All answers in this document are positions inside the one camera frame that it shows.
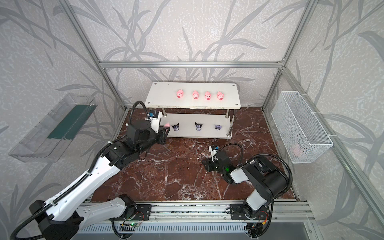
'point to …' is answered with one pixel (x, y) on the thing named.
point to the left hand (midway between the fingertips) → (170, 124)
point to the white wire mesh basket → (303, 137)
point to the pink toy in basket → (298, 151)
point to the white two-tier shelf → (198, 110)
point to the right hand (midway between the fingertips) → (204, 156)
